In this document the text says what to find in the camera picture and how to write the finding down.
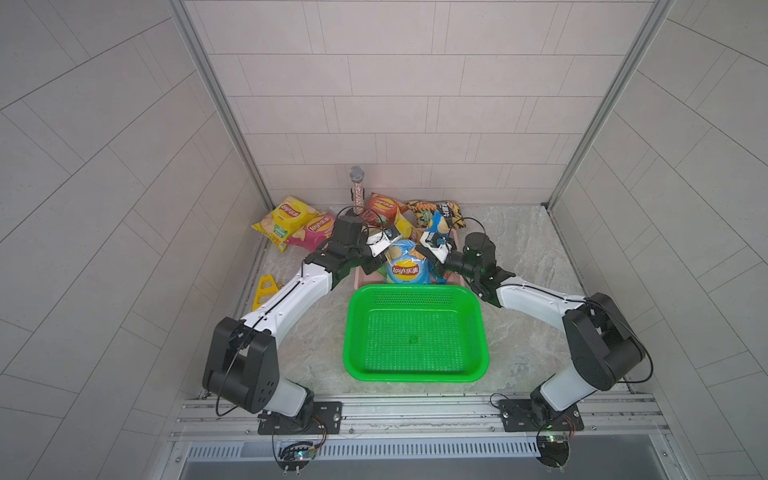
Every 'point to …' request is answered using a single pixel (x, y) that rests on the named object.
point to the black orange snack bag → (423, 210)
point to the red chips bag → (383, 210)
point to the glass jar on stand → (357, 192)
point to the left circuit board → (296, 456)
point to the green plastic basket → (416, 333)
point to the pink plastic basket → (450, 277)
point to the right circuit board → (554, 451)
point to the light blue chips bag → (406, 265)
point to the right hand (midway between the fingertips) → (420, 245)
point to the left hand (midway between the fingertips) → (385, 241)
